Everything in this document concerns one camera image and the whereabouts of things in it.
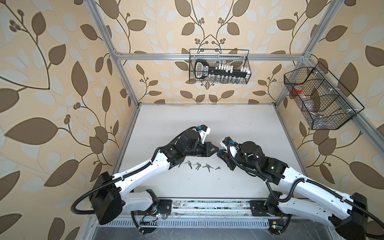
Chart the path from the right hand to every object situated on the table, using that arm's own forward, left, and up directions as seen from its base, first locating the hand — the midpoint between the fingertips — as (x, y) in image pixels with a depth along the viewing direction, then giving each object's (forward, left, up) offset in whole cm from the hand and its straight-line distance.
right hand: (220, 153), depth 72 cm
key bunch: (+3, +16, -20) cm, 26 cm away
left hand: (0, 0, +4) cm, 4 cm away
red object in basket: (+35, -50, +10) cm, 62 cm away
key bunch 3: (+2, +5, -20) cm, 21 cm away
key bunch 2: (+3, +11, -20) cm, 23 cm away
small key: (+1, -1, -19) cm, 19 cm away
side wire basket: (+17, -53, +15) cm, 58 cm away
